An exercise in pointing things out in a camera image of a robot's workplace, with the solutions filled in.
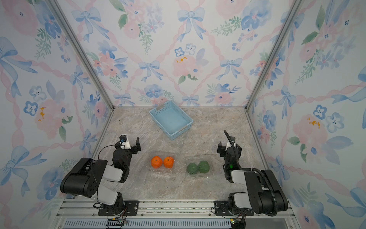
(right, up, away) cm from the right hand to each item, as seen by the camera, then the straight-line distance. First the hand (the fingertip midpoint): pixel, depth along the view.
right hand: (229, 137), depth 93 cm
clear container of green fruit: (-21, -15, 0) cm, 26 cm away
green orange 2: (-17, -17, -9) cm, 26 cm away
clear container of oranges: (-42, -15, -6) cm, 45 cm away
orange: (-45, -14, -8) cm, 48 cm away
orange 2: (-38, -14, -7) cm, 42 cm away
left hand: (-62, 0, -3) cm, 62 cm away
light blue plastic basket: (-38, +11, +23) cm, 46 cm away
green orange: (-24, -17, -9) cm, 31 cm away
